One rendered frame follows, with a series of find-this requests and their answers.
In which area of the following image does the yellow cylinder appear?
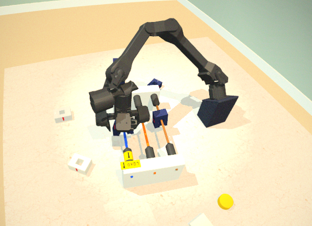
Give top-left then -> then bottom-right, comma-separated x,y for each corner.
217,194 -> 233,210

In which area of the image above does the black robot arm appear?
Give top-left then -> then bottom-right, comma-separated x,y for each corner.
89,18 -> 229,132

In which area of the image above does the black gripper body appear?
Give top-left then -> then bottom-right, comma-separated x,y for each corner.
95,104 -> 150,126

